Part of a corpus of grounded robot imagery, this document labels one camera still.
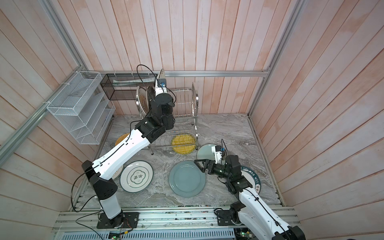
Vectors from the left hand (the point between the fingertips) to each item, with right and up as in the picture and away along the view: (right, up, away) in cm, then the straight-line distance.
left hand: (156, 94), depth 66 cm
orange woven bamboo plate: (-34, -22, +39) cm, 56 cm away
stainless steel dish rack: (+12, -19, +39) cm, 44 cm away
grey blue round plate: (+13, -46, +22) cm, 53 cm away
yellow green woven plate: (+11, -26, +36) cm, 46 cm away
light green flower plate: (+25, -31, +33) cm, 53 cm away
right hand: (+20, -33, +11) cm, 40 cm away
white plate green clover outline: (-17, -44, +22) cm, 52 cm away
